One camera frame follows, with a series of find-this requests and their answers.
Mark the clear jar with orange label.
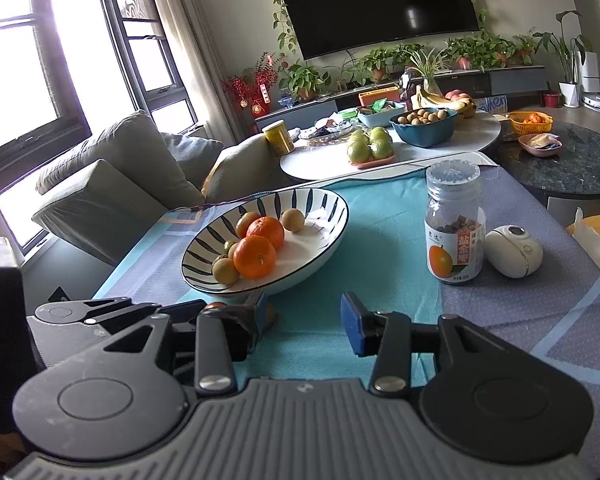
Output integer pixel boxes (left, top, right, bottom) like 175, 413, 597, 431
425, 160, 486, 285

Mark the light blue snack container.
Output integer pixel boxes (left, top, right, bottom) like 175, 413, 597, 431
356, 101, 409, 128

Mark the white tower appliance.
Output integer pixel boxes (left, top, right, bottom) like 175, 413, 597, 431
577, 52, 600, 94

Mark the beige curtain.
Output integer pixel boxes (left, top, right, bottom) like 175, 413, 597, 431
150, 0, 236, 139

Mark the glass plate with dark snacks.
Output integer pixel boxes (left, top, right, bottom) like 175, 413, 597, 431
300, 126, 354, 146

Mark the beige cushion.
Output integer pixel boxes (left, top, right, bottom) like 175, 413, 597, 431
202, 134, 282, 204

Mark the dark-framed window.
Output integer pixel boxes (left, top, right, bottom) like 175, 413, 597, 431
94, 0, 201, 134
0, 0, 94, 171

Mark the orange box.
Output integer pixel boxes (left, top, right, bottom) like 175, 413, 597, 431
358, 86, 400, 107

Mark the striped white ceramic bowl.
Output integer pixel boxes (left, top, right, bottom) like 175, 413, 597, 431
181, 187, 350, 295

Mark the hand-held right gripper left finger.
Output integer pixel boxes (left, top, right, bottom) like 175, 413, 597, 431
102, 290, 269, 395

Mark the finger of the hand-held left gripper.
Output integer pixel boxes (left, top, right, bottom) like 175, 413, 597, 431
82, 299, 208, 335

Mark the bunch of bananas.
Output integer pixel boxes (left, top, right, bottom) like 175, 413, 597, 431
411, 85, 477, 119

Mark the spider plant in vase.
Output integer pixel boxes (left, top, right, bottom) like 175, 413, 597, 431
405, 50, 452, 96

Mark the pile of brown longans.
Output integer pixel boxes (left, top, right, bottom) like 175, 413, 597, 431
397, 108, 449, 125

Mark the grey television cabinet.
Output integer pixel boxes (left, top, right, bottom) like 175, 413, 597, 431
255, 65, 548, 134

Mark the grey cushion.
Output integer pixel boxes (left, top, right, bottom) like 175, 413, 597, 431
162, 132, 226, 187

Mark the yellow can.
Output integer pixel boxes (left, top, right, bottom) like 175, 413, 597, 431
262, 120, 296, 157

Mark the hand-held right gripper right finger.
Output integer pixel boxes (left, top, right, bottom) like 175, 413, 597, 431
340, 291, 503, 395

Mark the pink tray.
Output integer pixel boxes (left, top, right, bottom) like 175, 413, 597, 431
349, 155, 397, 170

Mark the red festive plant decoration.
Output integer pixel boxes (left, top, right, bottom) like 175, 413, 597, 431
221, 52, 281, 121

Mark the white round device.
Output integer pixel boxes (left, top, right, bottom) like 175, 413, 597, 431
484, 225, 544, 279

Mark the pink dish with snacks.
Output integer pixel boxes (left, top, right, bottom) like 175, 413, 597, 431
518, 133, 563, 158

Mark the round dark stone table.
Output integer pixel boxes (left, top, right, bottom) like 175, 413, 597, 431
495, 121, 600, 197

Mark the tall plant in white pot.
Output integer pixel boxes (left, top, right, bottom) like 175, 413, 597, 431
532, 10, 594, 108

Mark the wall-mounted black television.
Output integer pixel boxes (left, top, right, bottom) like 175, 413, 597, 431
272, 0, 481, 61

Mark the row of potted plants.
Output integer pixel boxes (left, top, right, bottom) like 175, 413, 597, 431
280, 30, 539, 103

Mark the blue printed box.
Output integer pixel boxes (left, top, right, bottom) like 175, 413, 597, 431
472, 96, 509, 114

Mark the orange basket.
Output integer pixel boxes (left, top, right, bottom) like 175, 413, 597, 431
507, 111, 554, 136

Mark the white paper napkin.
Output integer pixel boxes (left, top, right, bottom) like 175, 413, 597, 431
572, 207, 600, 287

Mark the blue bowl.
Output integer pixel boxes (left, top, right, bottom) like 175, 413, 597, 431
390, 108, 458, 148

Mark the blue patterned tablecloth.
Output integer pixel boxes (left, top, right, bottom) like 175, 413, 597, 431
92, 162, 600, 411

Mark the round white table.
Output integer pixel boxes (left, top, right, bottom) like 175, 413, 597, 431
279, 109, 502, 184

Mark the grey sofa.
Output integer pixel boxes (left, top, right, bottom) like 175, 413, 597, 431
32, 110, 281, 267

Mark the yellow loquat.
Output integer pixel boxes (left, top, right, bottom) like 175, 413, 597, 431
280, 208, 306, 233
212, 257, 241, 287

